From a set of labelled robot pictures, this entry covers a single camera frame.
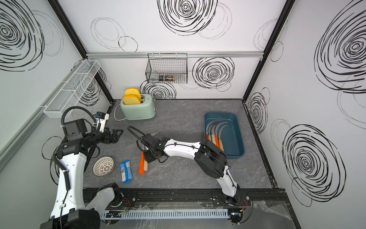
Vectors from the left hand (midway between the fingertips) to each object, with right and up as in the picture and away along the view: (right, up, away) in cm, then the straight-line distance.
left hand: (112, 129), depth 74 cm
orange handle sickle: (+54, -3, +29) cm, 61 cm away
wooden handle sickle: (+58, -5, +25) cm, 63 cm away
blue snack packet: (+4, -25, +8) cm, 27 cm away
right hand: (+15, -18, +9) cm, 25 cm away
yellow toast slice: (0, +22, +25) cm, 33 cm away
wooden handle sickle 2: (+14, -22, +10) cm, 28 cm away
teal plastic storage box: (+70, -7, +26) cm, 75 cm away
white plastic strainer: (-11, -23, +10) cm, 27 cm away
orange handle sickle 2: (+59, -7, +23) cm, 64 cm away
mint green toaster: (+8, +10, +30) cm, 33 cm away
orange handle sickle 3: (+12, -23, +10) cm, 28 cm away
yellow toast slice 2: (+2, +17, +20) cm, 26 cm away
